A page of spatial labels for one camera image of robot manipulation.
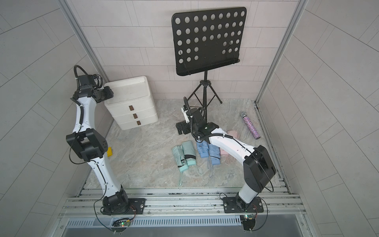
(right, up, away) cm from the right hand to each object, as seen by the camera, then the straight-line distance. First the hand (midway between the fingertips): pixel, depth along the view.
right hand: (183, 122), depth 83 cm
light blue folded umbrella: (+12, -16, +6) cm, 21 cm away
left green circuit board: (-27, -46, -15) cm, 55 cm away
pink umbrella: (+24, -18, +4) cm, 31 cm away
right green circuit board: (+31, -44, -15) cm, 56 cm away
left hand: (-44, +20, +7) cm, 49 cm away
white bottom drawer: (-33, -2, +14) cm, 36 cm away
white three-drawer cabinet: (-35, +21, +11) cm, 42 cm away
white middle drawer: (-32, +4, +10) cm, 34 cm away
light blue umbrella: (+19, -18, +4) cm, 26 cm away
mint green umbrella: (+4, -18, +4) cm, 19 cm away
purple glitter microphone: (+45, -5, +14) cm, 48 cm away
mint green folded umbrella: (-3, -18, +3) cm, 19 cm away
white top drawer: (-38, +8, +4) cm, 40 cm away
